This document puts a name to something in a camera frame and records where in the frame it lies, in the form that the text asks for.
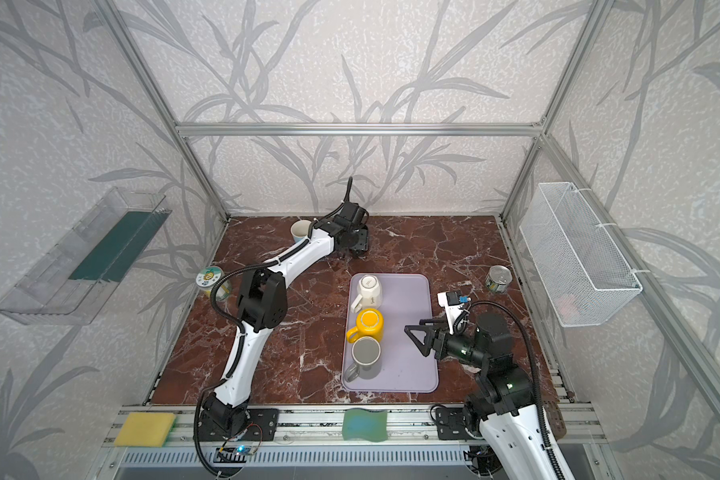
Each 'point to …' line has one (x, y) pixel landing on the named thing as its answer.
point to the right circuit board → (481, 459)
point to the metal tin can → (498, 278)
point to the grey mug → (366, 359)
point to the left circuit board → (232, 454)
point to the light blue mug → (299, 229)
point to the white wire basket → (583, 278)
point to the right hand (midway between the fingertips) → (414, 318)
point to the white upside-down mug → (370, 293)
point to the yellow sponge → (146, 429)
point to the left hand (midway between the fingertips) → (364, 229)
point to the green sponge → (361, 424)
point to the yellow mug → (369, 322)
